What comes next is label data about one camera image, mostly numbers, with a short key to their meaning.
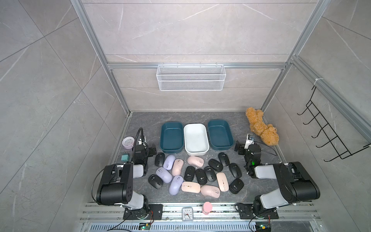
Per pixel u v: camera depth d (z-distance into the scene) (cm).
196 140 99
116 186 45
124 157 92
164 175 84
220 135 107
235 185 80
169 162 89
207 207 68
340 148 62
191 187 80
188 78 101
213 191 78
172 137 101
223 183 81
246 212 73
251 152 70
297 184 45
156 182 82
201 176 83
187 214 71
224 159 92
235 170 87
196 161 89
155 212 73
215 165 88
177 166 87
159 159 92
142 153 70
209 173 85
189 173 84
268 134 95
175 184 80
